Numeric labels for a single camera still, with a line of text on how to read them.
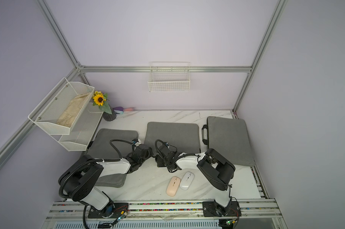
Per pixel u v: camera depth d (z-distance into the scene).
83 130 0.94
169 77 1.07
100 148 0.97
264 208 0.76
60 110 0.78
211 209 0.73
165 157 0.70
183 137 1.01
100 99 0.95
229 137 1.04
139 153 0.72
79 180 0.45
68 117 0.75
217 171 0.48
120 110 1.19
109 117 1.11
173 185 0.80
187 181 0.82
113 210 0.71
